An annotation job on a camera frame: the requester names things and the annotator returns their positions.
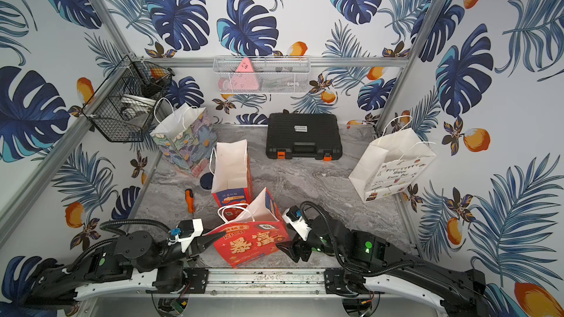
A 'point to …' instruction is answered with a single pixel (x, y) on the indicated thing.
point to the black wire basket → (120, 107)
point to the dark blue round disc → (206, 180)
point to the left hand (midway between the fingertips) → (222, 230)
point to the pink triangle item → (243, 79)
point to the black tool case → (303, 135)
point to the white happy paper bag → (393, 164)
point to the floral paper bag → (187, 137)
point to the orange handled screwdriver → (189, 199)
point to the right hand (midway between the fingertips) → (283, 234)
